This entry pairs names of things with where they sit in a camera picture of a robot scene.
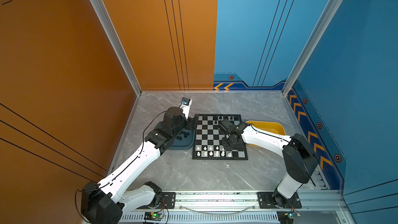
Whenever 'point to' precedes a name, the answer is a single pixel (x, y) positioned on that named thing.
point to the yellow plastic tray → (269, 127)
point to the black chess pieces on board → (221, 117)
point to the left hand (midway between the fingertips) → (191, 110)
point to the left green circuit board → (153, 216)
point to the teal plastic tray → (184, 140)
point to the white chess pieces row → (216, 151)
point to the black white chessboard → (208, 143)
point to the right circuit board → (285, 216)
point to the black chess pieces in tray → (185, 136)
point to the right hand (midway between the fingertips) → (226, 147)
